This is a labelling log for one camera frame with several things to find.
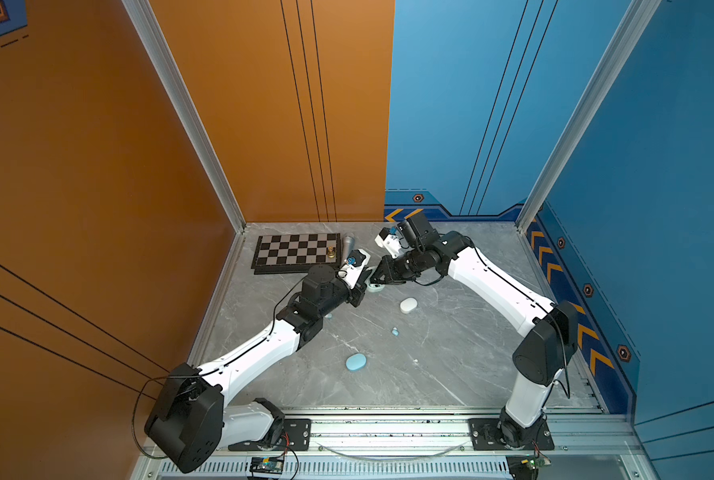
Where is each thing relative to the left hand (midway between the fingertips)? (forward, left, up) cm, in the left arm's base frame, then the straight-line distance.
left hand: (369, 267), depth 78 cm
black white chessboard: (+21, +26, -20) cm, 40 cm away
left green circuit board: (-41, +24, -26) cm, 55 cm away
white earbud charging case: (+1, -13, -21) cm, 24 cm away
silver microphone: (+28, +8, -21) cm, 35 cm away
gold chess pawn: (+19, +13, -16) cm, 28 cm away
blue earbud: (-3, +12, -22) cm, 26 cm away
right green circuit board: (-40, -40, -22) cm, 60 cm away
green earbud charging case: (-5, -1, -3) cm, 6 cm away
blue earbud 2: (-7, -8, -23) cm, 25 cm away
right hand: (-3, -1, -2) cm, 3 cm away
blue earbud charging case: (-17, +3, -22) cm, 28 cm away
